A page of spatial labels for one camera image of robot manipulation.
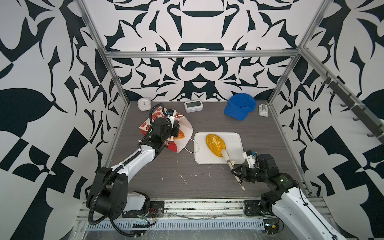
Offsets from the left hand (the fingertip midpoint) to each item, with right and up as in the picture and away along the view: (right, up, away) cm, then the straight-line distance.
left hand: (177, 118), depth 84 cm
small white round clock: (-27, +10, +27) cm, 39 cm away
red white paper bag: (-2, -17, +10) cm, 20 cm away
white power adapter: (+62, +5, +31) cm, 69 cm away
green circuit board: (+46, -50, -14) cm, 69 cm away
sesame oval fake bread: (+22, -15, +6) cm, 28 cm away
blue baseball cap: (+46, +10, +36) cm, 59 cm away
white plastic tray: (+35, -16, +13) cm, 40 cm away
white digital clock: (+8, +8, +28) cm, 30 cm away
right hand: (+29, -27, -7) cm, 40 cm away
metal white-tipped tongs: (+27, -21, +2) cm, 34 cm away
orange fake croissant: (+1, -11, +14) cm, 18 cm away
